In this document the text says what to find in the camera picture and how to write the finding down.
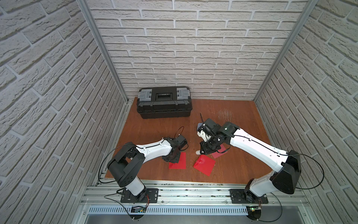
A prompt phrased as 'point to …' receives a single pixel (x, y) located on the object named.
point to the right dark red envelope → (217, 154)
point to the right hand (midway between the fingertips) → (204, 151)
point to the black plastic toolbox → (164, 102)
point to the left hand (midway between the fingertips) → (174, 158)
